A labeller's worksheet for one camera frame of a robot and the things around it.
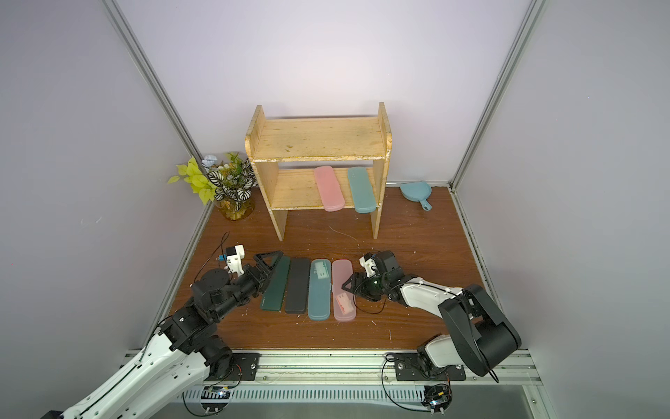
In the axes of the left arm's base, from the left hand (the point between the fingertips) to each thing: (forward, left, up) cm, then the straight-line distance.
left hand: (283, 262), depth 69 cm
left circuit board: (-27, +20, -27) cm, 43 cm away
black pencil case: (+3, 0, -22) cm, 23 cm away
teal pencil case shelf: (+29, -23, -2) cm, 37 cm away
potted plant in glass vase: (+30, +24, -1) cm, 39 cm away
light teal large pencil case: (+2, -8, -24) cm, 25 cm away
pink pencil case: (-4, -16, -22) cm, 28 cm away
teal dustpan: (+49, -50, -23) cm, 74 cm away
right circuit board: (-27, -42, -25) cm, 56 cm away
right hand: (+2, -18, -20) cm, 26 cm away
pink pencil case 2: (+31, -11, -2) cm, 33 cm away
